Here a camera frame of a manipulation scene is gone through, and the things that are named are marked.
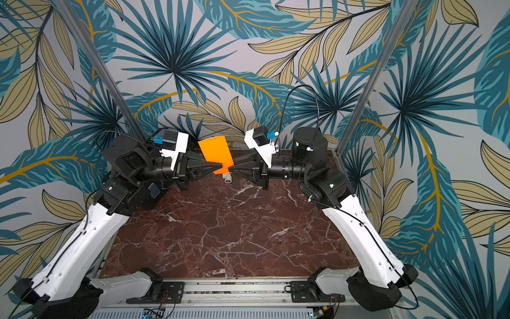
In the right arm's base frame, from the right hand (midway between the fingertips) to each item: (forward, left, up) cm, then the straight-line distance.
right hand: (231, 164), depth 50 cm
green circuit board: (-26, +32, -51) cm, 65 cm away
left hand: (-2, +3, +1) cm, 4 cm away
